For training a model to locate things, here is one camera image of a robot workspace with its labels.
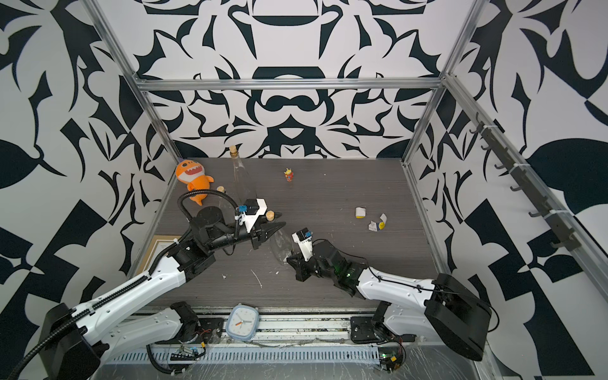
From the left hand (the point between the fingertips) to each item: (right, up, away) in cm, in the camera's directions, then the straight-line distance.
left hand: (278, 212), depth 68 cm
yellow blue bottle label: (+30, -4, +32) cm, 44 cm away
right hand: (+1, -16, +11) cm, 20 cm away
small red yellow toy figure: (0, +12, +41) cm, 42 cm away
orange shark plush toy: (-42, +12, +37) cm, 57 cm away
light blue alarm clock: (-12, -34, +6) cm, 37 cm away
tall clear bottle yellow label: (0, -9, +5) cm, 11 cm away
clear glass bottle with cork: (-20, +8, +41) cm, 46 cm away
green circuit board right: (+33, -44, +3) cm, 54 cm away
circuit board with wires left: (-26, -41, +2) cm, 49 cm away
